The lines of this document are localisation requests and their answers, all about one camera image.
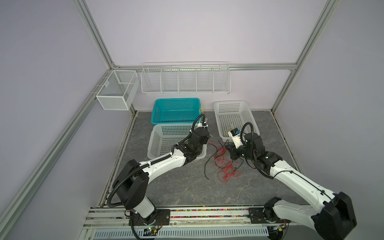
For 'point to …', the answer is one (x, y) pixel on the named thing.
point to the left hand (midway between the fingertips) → (201, 128)
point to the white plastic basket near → (164, 136)
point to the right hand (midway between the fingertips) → (226, 146)
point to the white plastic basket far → (232, 114)
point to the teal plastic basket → (175, 111)
